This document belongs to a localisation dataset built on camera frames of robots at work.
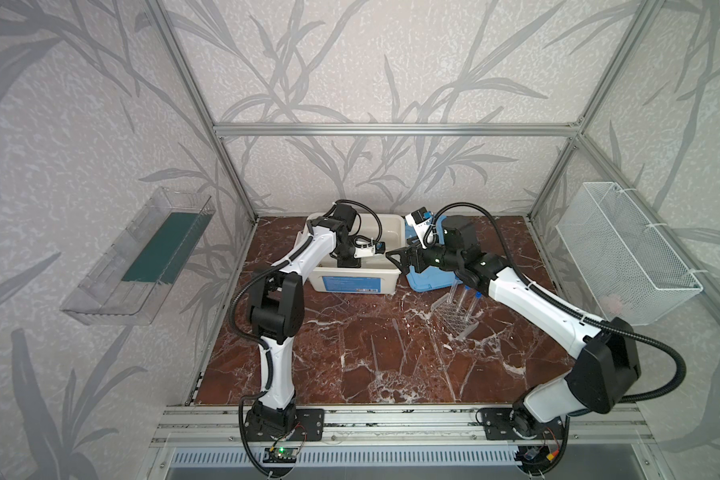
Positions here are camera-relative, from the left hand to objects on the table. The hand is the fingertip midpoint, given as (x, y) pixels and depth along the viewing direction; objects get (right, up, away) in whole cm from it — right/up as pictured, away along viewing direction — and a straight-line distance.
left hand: (359, 247), depth 96 cm
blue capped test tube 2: (+26, -9, -38) cm, 47 cm away
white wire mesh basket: (+60, -4, -34) cm, 69 cm away
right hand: (+12, +3, -18) cm, 22 cm away
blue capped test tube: (+29, -14, -4) cm, 33 cm away
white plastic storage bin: (+6, -7, -8) cm, 12 cm away
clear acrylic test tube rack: (+29, -22, -5) cm, 37 cm away
